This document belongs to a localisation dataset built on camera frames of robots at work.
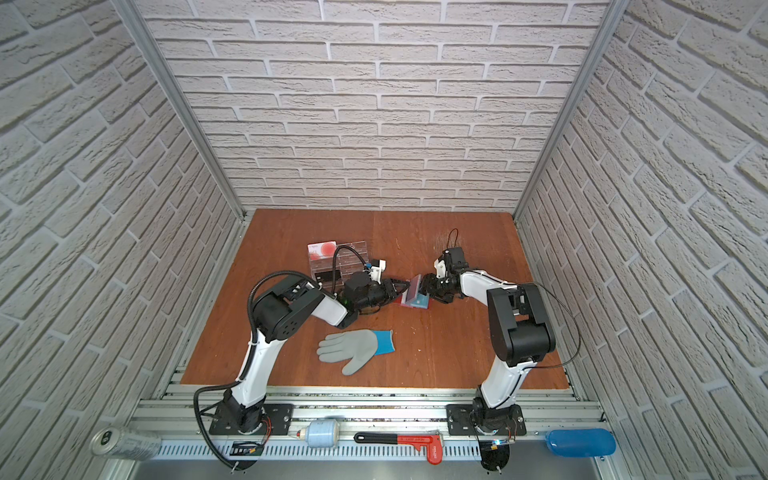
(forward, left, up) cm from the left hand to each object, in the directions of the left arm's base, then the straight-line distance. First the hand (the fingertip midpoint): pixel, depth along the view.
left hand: (412, 283), depth 92 cm
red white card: (+12, +29, +2) cm, 32 cm away
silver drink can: (-40, +64, +5) cm, 75 cm away
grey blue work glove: (-18, +17, -6) cm, 25 cm away
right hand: (0, -4, -4) cm, 6 cm away
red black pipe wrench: (-42, -2, -5) cm, 42 cm away
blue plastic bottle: (-43, -38, -5) cm, 58 cm away
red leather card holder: (-5, 0, -1) cm, 5 cm away
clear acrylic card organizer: (+11, +21, -3) cm, 24 cm away
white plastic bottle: (-39, +24, +2) cm, 46 cm away
